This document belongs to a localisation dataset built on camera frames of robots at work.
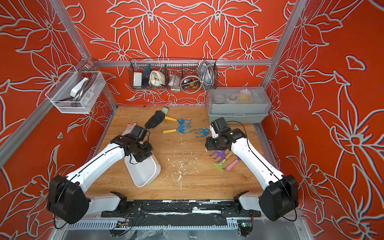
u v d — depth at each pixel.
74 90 0.69
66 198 0.40
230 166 0.86
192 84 0.88
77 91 0.70
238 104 1.03
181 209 0.74
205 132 1.04
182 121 1.10
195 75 0.81
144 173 0.83
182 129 1.07
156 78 0.90
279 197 0.39
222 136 0.63
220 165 0.87
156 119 1.10
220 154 0.93
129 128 1.04
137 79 0.90
